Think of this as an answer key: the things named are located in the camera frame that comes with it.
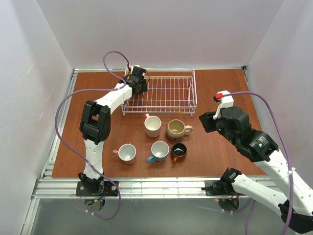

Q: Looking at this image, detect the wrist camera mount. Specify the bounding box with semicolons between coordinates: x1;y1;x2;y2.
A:
125;65;147;79
213;91;234;120

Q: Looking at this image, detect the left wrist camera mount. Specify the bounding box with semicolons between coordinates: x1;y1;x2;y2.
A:
125;65;147;79

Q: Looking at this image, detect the white mug pink handle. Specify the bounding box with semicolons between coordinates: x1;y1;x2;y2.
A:
112;143;136;165

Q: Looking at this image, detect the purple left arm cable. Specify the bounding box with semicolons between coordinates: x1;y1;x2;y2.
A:
55;51;131;220

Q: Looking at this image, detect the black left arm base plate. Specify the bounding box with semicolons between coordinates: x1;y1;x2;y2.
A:
75;181;118;197

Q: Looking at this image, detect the black mug orange handle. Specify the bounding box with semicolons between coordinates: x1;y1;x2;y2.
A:
170;142;187;164

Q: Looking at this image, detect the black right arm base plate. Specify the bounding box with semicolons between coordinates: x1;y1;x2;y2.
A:
201;180;238;196

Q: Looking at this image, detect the aluminium left frame rail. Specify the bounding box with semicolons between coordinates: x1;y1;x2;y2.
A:
40;69;79;179

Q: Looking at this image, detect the grey mug blue handle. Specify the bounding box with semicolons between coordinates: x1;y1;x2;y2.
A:
146;141;170;164

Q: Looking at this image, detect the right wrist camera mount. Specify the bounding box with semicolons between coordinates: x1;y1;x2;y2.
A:
213;91;234;120

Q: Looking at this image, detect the pale pink tall mug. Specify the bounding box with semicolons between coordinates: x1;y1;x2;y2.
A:
144;114;162;138

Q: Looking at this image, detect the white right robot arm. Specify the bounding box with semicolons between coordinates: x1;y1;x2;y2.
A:
199;107;313;234

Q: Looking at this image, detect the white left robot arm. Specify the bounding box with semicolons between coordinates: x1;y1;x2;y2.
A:
79;72;148;196

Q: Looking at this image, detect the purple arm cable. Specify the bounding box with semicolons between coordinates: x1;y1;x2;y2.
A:
194;91;294;235
55;51;131;220

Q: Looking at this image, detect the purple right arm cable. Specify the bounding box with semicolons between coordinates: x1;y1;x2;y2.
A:
194;91;294;235

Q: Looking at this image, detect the white wire dish rack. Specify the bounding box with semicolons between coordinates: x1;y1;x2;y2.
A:
121;68;198;115

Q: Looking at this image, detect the beige round ceramic mug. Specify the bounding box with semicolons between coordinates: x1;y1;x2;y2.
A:
166;119;193;141

